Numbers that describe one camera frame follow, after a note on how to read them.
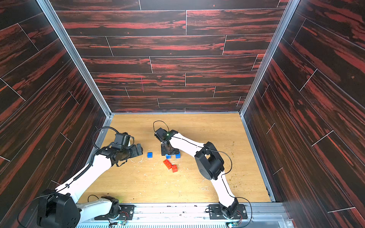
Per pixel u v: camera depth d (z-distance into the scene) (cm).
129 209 75
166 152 82
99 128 115
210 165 53
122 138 64
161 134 74
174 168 86
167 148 78
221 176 56
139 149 77
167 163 90
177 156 93
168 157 93
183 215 73
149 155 94
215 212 73
